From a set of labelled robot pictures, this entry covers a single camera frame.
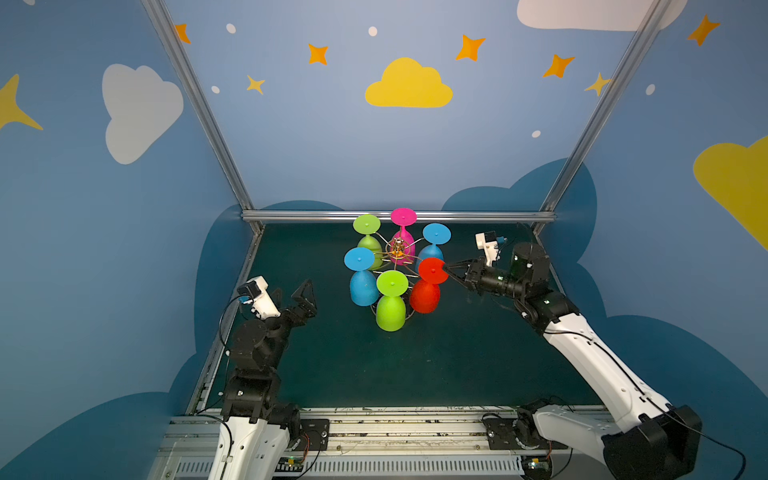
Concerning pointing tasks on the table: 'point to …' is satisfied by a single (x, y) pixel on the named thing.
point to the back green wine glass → (367, 225)
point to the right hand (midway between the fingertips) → (446, 265)
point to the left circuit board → (289, 464)
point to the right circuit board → (536, 467)
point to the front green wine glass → (390, 306)
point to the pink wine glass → (402, 247)
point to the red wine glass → (425, 294)
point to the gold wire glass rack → (410, 271)
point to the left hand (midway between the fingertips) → (294, 284)
